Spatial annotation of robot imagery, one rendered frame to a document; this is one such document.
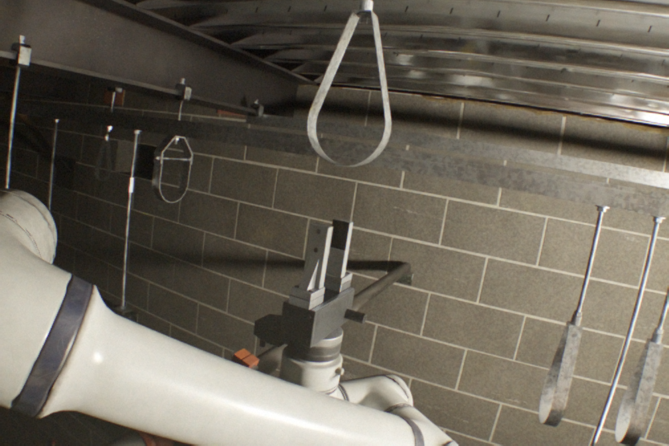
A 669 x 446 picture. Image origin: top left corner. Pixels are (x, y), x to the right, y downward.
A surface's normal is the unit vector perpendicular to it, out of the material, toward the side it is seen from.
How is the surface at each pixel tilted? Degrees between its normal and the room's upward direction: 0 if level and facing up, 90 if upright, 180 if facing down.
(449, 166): 90
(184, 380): 55
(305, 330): 90
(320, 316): 90
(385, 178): 90
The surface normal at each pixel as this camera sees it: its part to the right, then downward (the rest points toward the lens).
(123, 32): 0.90, 0.18
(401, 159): -0.41, 0.03
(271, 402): 0.69, -0.49
